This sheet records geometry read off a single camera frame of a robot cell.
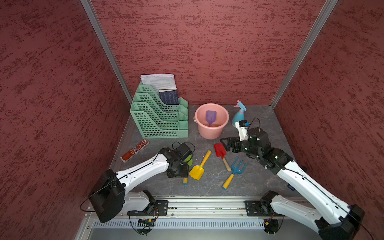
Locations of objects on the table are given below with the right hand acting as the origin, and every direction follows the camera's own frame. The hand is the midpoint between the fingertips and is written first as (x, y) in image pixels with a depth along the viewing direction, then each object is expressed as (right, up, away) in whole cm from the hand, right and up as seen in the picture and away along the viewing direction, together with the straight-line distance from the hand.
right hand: (226, 142), depth 74 cm
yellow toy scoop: (-15, -19, +13) cm, 27 cm away
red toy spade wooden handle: (+1, -10, +21) cm, 24 cm away
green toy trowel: (-18, -8, -4) cm, 20 cm away
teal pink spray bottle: (+15, +15, +27) cm, 34 cm away
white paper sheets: (-41, +38, +28) cm, 63 cm away
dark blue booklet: (-35, +29, +34) cm, 57 cm away
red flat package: (-58, -11, +16) cm, 61 cm away
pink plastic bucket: (-3, +4, +22) cm, 23 cm away
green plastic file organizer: (-43, +11, +25) cm, 51 cm away
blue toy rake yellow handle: (+9, -19, +14) cm, 25 cm away
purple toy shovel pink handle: (-5, +14, +29) cm, 32 cm away
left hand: (-23, -20, +5) cm, 31 cm away
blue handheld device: (+16, -11, -25) cm, 32 cm away
